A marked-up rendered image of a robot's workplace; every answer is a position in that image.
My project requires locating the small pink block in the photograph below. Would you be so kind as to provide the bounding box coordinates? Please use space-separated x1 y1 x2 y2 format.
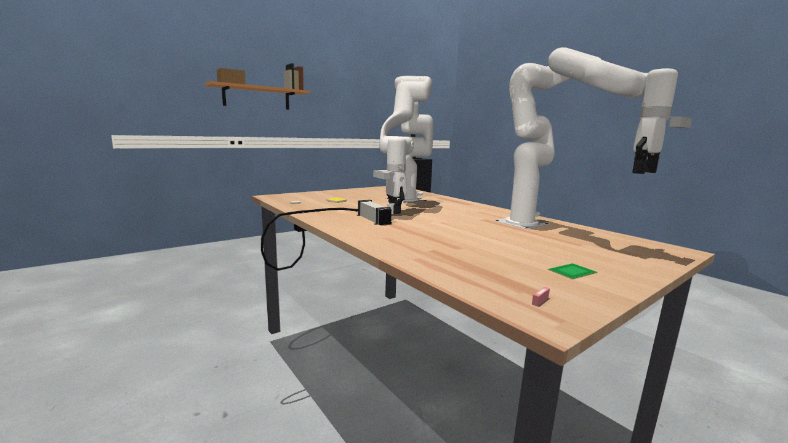
532 287 550 306

